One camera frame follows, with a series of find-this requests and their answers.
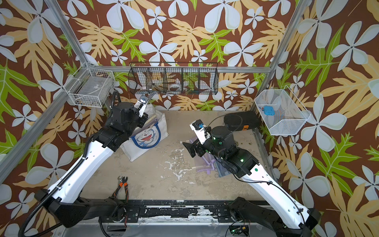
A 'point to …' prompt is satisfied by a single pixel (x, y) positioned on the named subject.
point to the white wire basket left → (90, 87)
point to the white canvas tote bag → (141, 142)
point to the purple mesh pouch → (208, 159)
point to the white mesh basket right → (282, 112)
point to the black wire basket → (169, 78)
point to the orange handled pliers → (122, 181)
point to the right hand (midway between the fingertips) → (190, 135)
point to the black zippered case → (242, 121)
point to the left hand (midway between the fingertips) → (139, 106)
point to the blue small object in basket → (269, 110)
